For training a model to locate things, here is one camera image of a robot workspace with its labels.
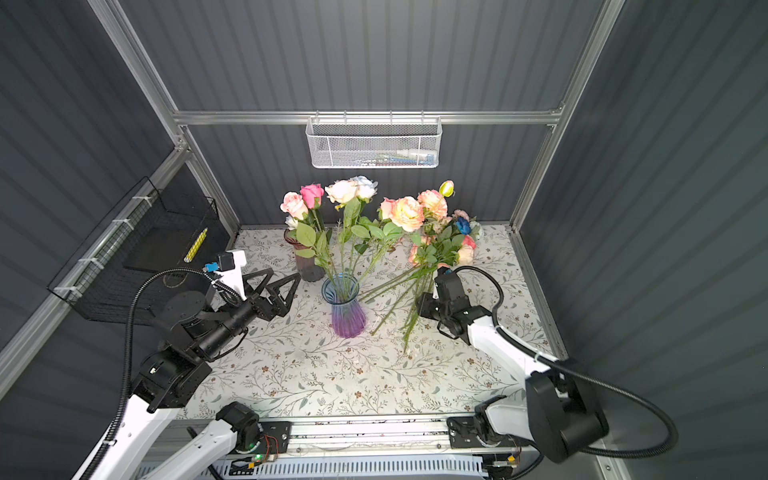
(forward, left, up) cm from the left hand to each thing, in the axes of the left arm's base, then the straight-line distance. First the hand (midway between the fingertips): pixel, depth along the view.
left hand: (286, 274), depth 61 cm
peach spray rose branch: (+31, -39, -29) cm, 57 cm away
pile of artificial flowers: (+38, -52, -28) cm, 70 cm away
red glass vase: (+24, +4, -29) cm, 38 cm away
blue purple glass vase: (+8, -9, -19) cm, 22 cm away
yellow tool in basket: (+17, +29, -9) cm, 35 cm away
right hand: (+7, -32, -26) cm, 42 cm away
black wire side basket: (+23, +42, -8) cm, 49 cm away
